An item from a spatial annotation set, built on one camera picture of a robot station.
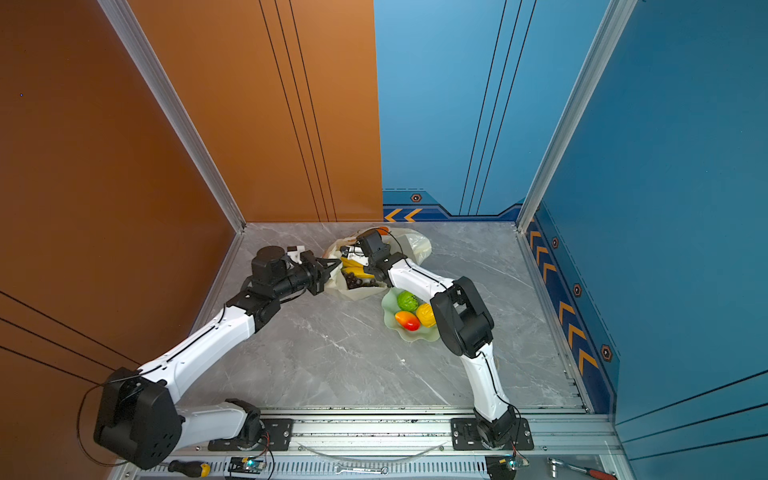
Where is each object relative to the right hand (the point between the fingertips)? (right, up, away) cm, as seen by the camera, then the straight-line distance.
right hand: (376, 247), depth 98 cm
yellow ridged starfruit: (+16, -20, -9) cm, 27 cm away
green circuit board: (-29, -52, -28) cm, 66 cm away
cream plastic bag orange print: (+12, 0, -13) cm, 18 cm away
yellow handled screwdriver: (-39, -49, -32) cm, 71 cm away
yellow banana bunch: (-7, -7, +2) cm, 10 cm away
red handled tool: (+43, -50, -30) cm, 73 cm away
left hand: (-7, -3, -22) cm, 23 cm away
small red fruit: (+10, -22, -9) cm, 26 cm away
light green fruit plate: (+5, -18, -5) cm, 20 cm away
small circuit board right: (+33, -51, -28) cm, 67 cm away
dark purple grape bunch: (-7, -11, -1) cm, 14 cm away
